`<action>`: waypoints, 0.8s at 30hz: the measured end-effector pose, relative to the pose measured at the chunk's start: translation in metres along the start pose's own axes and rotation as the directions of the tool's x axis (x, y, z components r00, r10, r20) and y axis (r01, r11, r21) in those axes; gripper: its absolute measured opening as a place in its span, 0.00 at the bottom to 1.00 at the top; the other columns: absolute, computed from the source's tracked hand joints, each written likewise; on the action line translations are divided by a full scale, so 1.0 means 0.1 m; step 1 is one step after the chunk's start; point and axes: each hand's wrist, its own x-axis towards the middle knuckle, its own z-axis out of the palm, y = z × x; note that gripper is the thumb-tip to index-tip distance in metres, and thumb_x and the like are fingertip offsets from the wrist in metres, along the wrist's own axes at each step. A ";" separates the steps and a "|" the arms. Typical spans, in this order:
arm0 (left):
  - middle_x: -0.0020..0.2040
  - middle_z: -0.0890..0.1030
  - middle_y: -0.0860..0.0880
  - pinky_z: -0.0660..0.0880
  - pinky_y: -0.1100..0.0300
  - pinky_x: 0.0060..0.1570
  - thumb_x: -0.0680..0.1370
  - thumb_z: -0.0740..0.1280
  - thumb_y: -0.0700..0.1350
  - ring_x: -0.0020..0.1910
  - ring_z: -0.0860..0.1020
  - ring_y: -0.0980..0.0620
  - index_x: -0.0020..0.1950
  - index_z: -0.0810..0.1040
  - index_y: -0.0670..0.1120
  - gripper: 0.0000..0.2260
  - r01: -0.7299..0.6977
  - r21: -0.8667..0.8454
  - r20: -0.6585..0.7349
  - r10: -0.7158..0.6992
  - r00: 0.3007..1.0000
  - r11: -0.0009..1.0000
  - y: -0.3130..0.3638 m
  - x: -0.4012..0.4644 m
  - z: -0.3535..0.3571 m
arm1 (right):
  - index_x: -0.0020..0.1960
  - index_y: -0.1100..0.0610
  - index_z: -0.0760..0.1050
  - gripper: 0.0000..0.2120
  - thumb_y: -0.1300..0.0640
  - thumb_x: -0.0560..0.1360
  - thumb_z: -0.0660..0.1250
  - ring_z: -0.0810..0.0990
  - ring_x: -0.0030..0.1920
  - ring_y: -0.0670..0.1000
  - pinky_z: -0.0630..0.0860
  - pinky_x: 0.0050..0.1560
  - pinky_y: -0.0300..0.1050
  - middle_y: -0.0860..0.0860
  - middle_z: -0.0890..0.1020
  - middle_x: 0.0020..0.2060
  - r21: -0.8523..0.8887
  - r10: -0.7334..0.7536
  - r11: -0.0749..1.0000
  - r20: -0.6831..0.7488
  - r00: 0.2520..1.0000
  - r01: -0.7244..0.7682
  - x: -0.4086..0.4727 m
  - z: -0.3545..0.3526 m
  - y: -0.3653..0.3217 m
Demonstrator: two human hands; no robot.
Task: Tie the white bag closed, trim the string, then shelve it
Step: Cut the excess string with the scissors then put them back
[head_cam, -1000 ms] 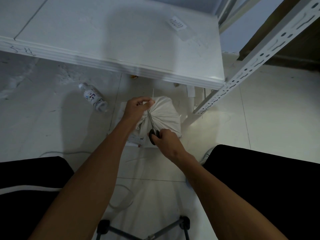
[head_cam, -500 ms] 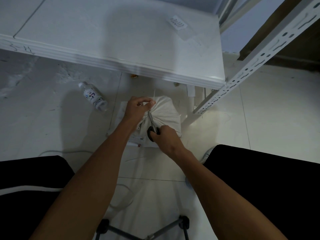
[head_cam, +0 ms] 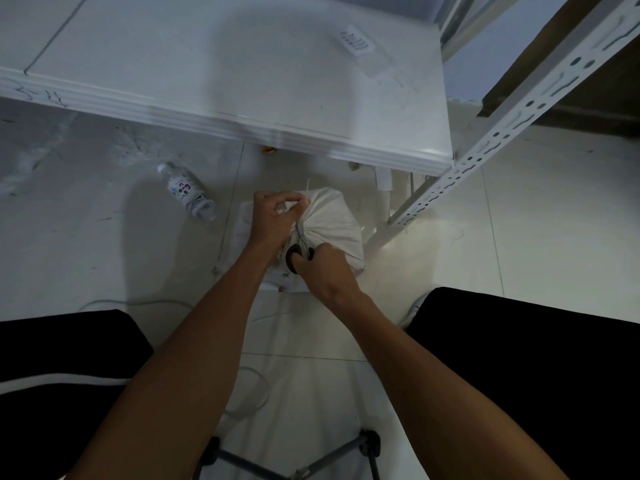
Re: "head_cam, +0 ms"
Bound white woven sack parcel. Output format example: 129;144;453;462
235;187;366;295

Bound clear bag with white label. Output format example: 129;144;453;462
335;24;401;78

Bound black metal stool base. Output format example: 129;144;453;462
192;428;383;480

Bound clear plastic bottle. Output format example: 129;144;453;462
156;162;219;221

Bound person's right hand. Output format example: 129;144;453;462
289;242;363;308

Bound white shelf board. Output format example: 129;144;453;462
0;0;455;177

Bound white perforated shelf upright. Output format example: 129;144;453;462
387;0;640;228

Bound person's right leg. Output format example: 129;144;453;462
405;287;640;480

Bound black-handled scissors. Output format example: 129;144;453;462
285;219;317;275

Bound person's right forearm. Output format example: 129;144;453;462
339;289;571;480

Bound person's left hand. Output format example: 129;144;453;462
247;189;311;255

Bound person's leg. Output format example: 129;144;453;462
0;309;155;480
405;287;640;480

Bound pale blue slipper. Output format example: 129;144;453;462
399;292;431;329

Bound person's left forearm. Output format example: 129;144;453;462
67;244;281;480

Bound person's left leg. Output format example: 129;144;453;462
0;309;155;480

